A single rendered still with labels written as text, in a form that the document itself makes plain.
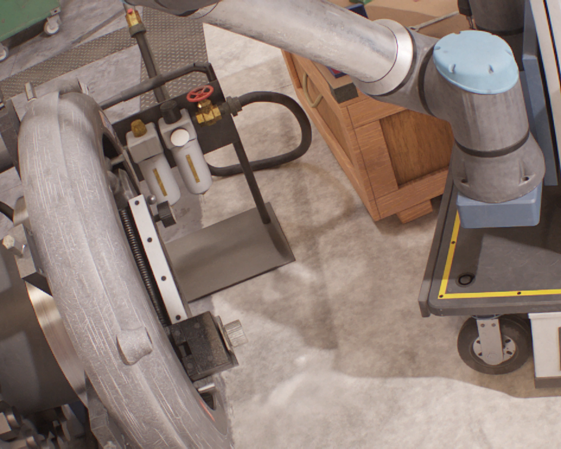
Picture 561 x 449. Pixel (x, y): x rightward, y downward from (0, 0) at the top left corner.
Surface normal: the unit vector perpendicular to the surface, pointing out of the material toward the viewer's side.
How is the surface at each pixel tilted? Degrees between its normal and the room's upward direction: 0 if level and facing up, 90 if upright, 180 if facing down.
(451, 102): 86
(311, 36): 106
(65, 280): 48
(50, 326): 60
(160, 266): 38
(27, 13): 90
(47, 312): 54
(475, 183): 70
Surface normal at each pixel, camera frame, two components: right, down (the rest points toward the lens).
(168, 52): -0.29, -0.75
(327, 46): 0.43, 0.72
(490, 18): -0.51, 0.64
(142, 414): 0.22, 0.46
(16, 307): -0.10, -0.15
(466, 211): -0.28, 0.66
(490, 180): -0.40, 0.36
